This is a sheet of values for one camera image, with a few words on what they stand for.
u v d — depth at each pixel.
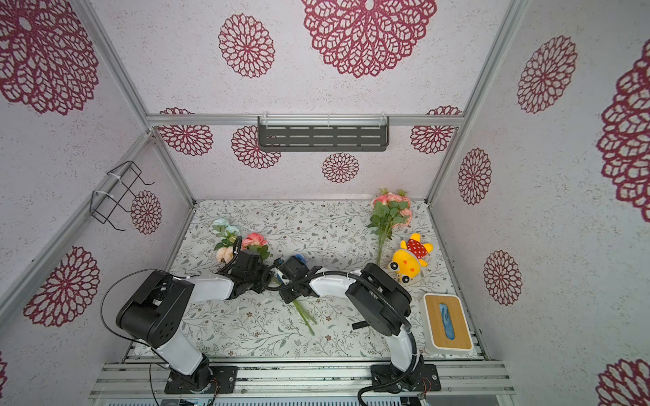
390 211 1.08
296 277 0.72
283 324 0.85
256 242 1.03
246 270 0.76
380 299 0.50
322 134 0.96
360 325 0.85
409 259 0.94
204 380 0.66
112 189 0.76
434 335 0.77
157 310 0.47
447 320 0.82
